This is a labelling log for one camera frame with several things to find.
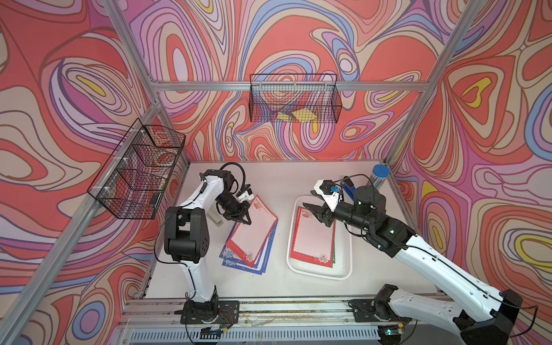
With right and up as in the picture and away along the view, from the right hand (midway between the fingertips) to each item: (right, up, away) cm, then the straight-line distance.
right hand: (309, 202), depth 67 cm
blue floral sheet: (-31, -23, +19) cm, 43 cm away
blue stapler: (+25, +5, +39) cm, 46 cm away
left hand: (-21, -10, +17) cm, 29 cm away
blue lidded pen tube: (+33, +10, +21) cm, 40 cm away
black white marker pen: (-39, -10, +27) cm, 48 cm away
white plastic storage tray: (+15, -26, +15) cm, 34 cm away
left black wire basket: (-61, +6, +6) cm, 62 cm away
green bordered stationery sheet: (+13, -22, +20) cm, 33 cm away
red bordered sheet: (+4, -18, +20) cm, 28 cm away
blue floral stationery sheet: (-14, -25, +18) cm, 34 cm away
